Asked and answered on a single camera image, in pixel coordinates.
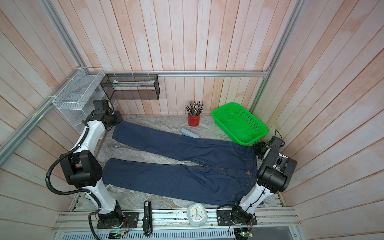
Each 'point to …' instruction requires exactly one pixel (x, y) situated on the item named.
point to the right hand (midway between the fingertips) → (254, 143)
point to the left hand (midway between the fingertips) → (120, 118)
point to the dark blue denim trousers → (226, 173)
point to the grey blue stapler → (185, 132)
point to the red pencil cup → (194, 109)
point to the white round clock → (197, 214)
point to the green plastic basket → (240, 124)
